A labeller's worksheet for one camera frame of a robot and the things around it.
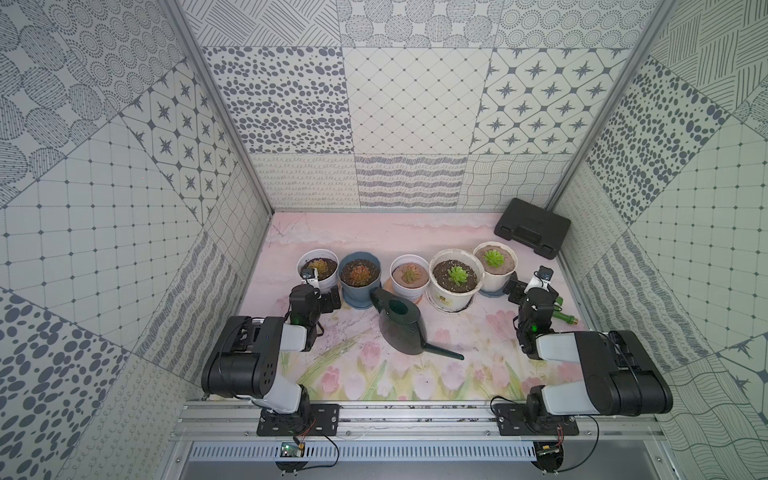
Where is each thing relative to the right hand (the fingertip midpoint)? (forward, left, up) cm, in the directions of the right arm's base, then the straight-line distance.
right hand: (527, 280), depth 91 cm
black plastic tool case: (+26, -11, -3) cm, 28 cm away
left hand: (0, +65, -3) cm, 65 cm away
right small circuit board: (-43, +3, -11) cm, 45 cm away
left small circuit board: (-44, +66, -9) cm, 79 cm away
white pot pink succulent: (-1, +36, +4) cm, 37 cm away
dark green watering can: (-16, +39, +1) cm, 42 cm away
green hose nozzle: (-7, -11, -8) cm, 15 cm away
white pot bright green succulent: (+4, +8, +4) cm, 10 cm away
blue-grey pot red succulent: (0, +52, +3) cm, 52 cm away
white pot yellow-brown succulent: (+4, +63, +3) cm, 63 cm away
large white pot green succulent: (-1, +23, +3) cm, 23 cm away
